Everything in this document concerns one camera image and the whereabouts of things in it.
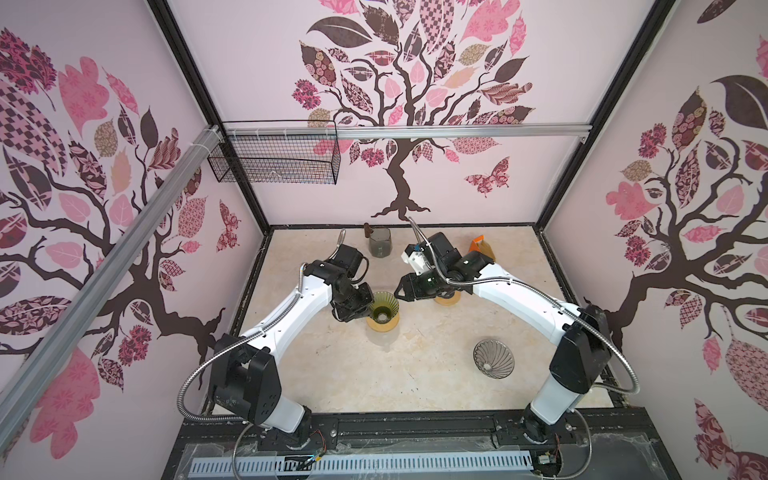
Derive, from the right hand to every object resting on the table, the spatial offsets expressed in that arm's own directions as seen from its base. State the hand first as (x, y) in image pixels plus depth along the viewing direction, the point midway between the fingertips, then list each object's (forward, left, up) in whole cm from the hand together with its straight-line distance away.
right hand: (400, 290), depth 79 cm
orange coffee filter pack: (+25, -29, -10) cm, 39 cm away
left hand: (-5, +8, -5) cm, 10 cm away
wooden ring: (+6, -17, -18) cm, 25 cm away
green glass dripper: (-1, +5, -8) cm, 9 cm away
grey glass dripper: (-13, -27, -15) cm, 33 cm away
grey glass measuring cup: (+31, +7, -14) cm, 34 cm away
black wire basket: (+44, +38, +16) cm, 60 cm away
